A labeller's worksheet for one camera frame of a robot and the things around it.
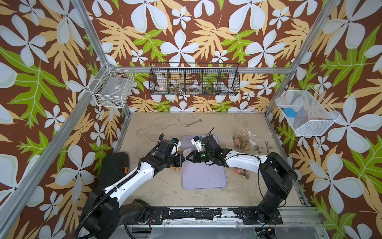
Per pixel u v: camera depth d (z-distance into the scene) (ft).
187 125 3.70
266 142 3.37
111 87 2.83
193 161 2.53
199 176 2.81
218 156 2.23
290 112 2.77
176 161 2.39
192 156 2.57
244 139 3.24
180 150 2.98
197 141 2.63
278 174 1.65
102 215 1.31
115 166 2.84
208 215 2.47
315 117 2.52
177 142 2.51
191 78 3.20
